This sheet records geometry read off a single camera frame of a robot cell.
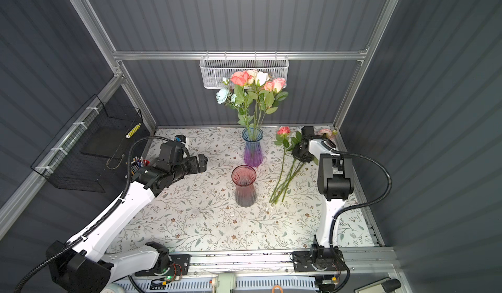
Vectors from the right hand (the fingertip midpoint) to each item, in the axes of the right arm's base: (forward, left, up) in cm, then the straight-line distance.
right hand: (299, 156), depth 104 cm
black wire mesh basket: (-20, +87, +28) cm, 94 cm away
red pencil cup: (-13, +76, +15) cm, 78 cm away
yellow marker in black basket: (-6, +74, +28) cm, 79 cm away
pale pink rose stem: (+15, -20, +2) cm, 25 cm away
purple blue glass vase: (-5, +24, +8) cm, 26 cm away
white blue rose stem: (+9, +2, +2) cm, 9 cm away
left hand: (-17, +47, +21) cm, 54 cm away
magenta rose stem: (+14, +9, -2) cm, 17 cm away
